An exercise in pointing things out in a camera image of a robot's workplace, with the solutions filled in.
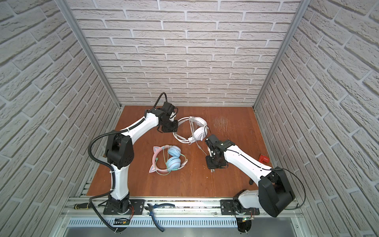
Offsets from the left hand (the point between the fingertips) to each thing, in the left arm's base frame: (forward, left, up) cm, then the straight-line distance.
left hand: (178, 127), depth 93 cm
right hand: (-24, -19, -4) cm, 31 cm away
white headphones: (-7, -13, +8) cm, 17 cm away
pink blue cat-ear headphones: (-21, +2, -4) cm, 22 cm away
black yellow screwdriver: (-41, +48, -10) cm, 64 cm away
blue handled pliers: (-43, +14, -11) cm, 46 cm away
